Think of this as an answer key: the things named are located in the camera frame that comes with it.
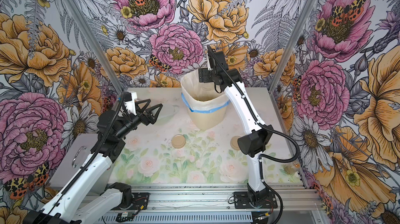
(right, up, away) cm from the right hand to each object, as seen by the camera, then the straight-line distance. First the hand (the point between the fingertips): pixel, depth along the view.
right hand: (208, 76), depth 82 cm
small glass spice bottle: (+41, -46, -3) cm, 62 cm away
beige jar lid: (+16, -37, +12) cm, 42 cm away
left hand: (-23, -15, -11) cm, 30 cm away
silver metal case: (-57, -34, -10) cm, 67 cm away
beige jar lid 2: (-17, -36, +13) cm, 42 cm away
